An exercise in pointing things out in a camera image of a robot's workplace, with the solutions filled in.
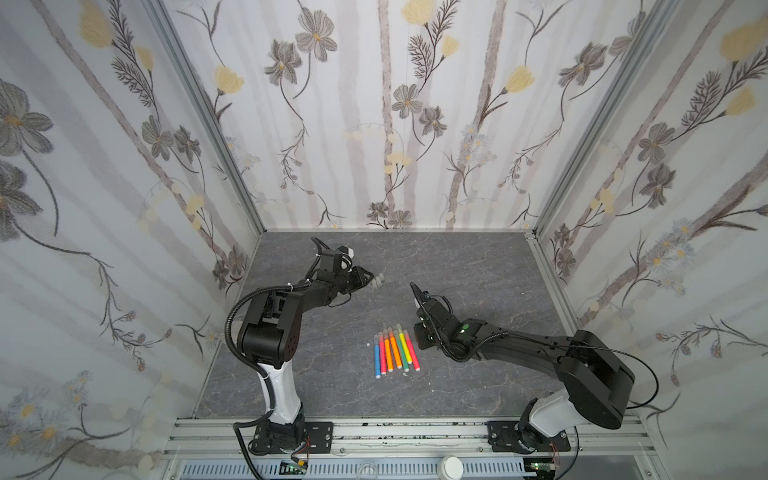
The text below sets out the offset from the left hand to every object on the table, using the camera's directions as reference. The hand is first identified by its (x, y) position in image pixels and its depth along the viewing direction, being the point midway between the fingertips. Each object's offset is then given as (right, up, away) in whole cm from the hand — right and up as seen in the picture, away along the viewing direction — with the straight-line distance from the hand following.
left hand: (367, 267), depth 97 cm
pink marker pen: (+5, -28, -13) cm, 31 cm away
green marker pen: (+12, -28, -11) cm, 32 cm away
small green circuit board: (-17, -49, -25) cm, 57 cm away
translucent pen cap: (+3, -5, +7) cm, 9 cm away
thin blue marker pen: (+4, -28, -12) cm, 31 cm away
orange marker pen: (+7, -25, -9) cm, 27 cm away
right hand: (+14, -16, -11) cm, 24 cm away
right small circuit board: (+44, -47, -27) cm, 70 cm away
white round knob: (+20, -41, -35) cm, 58 cm away
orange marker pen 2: (+9, -25, -9) cm, 28 cm away
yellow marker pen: (+12, -22, -7) cm, 26 cm away
